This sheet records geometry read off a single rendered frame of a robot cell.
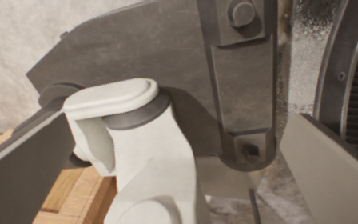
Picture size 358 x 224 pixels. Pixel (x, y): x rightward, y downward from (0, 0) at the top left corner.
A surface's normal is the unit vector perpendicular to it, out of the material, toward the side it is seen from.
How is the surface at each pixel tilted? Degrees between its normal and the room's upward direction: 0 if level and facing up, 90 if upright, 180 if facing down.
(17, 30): 0
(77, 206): 90
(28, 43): 0
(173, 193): 115
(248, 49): 0
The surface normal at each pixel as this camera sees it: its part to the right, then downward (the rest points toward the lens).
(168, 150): -0.24, -0.81
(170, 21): -0.10, 0.57
